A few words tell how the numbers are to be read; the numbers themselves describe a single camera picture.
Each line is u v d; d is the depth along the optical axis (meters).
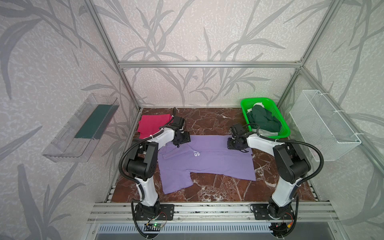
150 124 1.09
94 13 0.72
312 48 0.85
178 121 0.79
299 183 0.52
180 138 0.85
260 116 1.01
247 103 1.13
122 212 0.75
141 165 0.50
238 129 0.78
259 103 1.12
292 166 0.49
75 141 0.64
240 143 0.72
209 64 0.96
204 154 0.95
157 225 0.70
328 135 0.63
